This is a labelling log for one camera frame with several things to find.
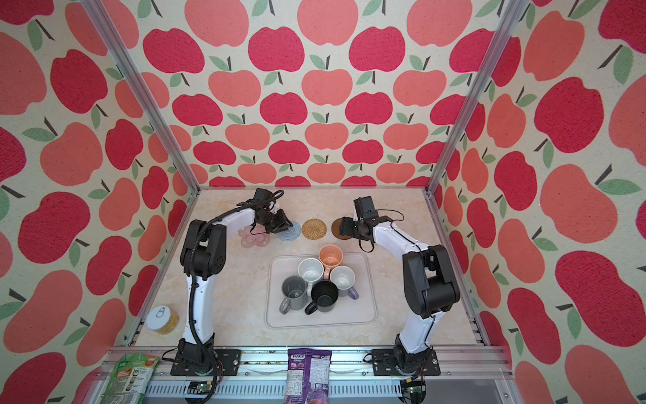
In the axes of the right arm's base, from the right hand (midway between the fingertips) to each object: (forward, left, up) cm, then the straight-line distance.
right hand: (348, 232), depth 96 cm
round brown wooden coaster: (+6, +5, -7) cm, 11 cm away
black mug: (-23, +7, -6) cm, 25 cm away
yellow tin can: (-38, +57, -3) cm, 69 cm away
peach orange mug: (-8, +6, -6) cm, 12 cm away
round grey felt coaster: (+2, +24, -7) cm, 25 cm away
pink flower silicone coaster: (-3, +41, -7) cm, 41 cm away
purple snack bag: (-48, +10, -5) cm, 49 cm away
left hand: (+4, +23, -6) cm, 24 cm away
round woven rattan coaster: (+6, +15, -8) cm, 17 cm away
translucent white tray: (-27, -1, -8) cm, 28 cm away
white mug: (-14, +13, -6) cm, 20 cm away
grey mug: (-23, +18, -4) cm, 29 cm away
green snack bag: (-53, +60, -6) cm, 81 cm away
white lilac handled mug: (-17, +1, -6) cm, 18 cm away
